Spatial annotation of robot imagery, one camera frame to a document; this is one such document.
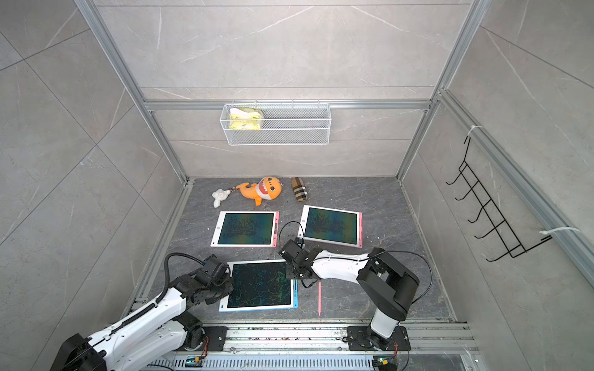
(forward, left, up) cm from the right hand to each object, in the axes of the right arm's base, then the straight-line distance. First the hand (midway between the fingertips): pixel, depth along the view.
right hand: (292, 272), depth 88 cm
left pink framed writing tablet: (+20, +21, 0) cm, 29 cm away
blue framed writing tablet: (-5, +12, 0) cm, 13 cm away
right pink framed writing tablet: (+20, -19, 0) cm, 28 cm away
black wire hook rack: (-1, -59, +33) cm, 68 cm away
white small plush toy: (+36, +36, +4) cm, 51 cm away
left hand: (-4, +21, +1) cm, 22 cm away
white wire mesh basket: (+55, +6, +31) cm, 64 cm away
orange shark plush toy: (+38, +11, +8) cm, 40 cm away
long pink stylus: (-10, -10, 0) cm, 14 cm away
